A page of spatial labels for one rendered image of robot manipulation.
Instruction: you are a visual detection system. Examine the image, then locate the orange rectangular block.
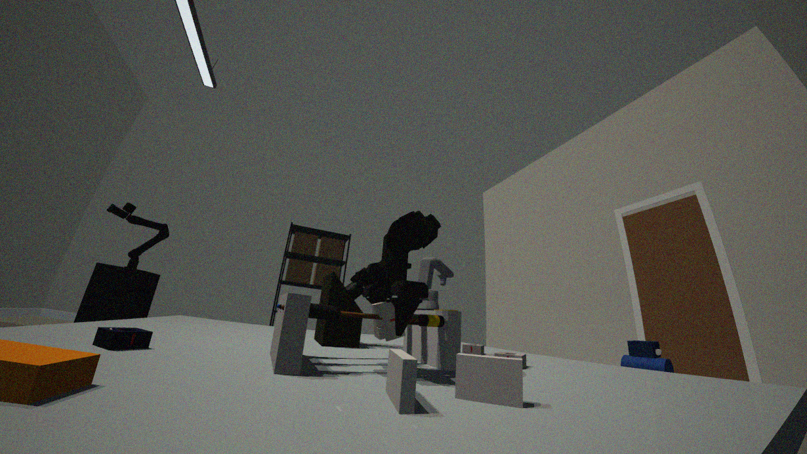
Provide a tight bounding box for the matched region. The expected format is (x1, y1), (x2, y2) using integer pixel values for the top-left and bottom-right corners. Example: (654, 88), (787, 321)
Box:
(0, 339), (100, 405)

